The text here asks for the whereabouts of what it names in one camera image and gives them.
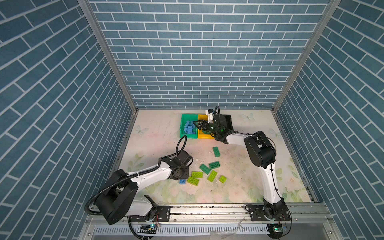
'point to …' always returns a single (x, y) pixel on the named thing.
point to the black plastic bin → (229, 123)
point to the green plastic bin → (184, 117)
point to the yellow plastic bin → (200, 135)
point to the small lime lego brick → (222, 179)
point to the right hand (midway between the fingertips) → (194, 122)
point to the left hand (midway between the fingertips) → (186, 174)
